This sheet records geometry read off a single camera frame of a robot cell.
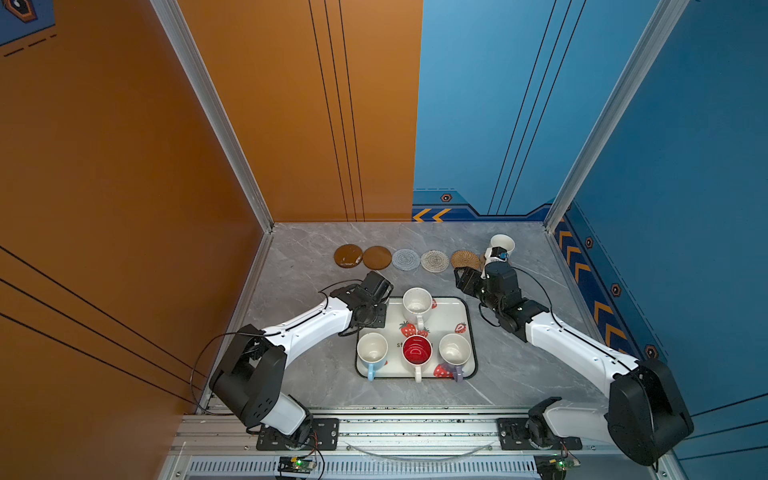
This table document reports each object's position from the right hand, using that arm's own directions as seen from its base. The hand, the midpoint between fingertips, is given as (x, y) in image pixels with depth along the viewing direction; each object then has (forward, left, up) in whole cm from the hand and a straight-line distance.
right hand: (459, 273), depth 86 cm
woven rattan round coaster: (+18, -7, -15) cm, 25 cm away
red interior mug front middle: (-17, +13, -14) cm, 25 cm away
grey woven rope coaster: (+18, +15, -15) cm, 28 cm away
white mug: (+20, -20, -9) cm, 30 cm away
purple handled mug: (-16, +1, -16) cm, 22 cm away
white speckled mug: (-1, +12, -14) cm, 19 cm away
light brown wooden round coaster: (+19, +26, -15) cm, 35 cm away
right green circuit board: (-44, -19, -19) cm, 51 cm away
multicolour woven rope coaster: (+17, +5, -16) cm, 24 cm away
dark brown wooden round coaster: (+19, +36, -15) cm, 44 cm away
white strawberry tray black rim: (-5, +2, -16) cm, 17 cm away
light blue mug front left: (-17, +26, -13) cm, 34 cm away
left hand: (-8, +24, -10) cm, 27 cm away
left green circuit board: (-43, +43, -17) cm, 64 cm away
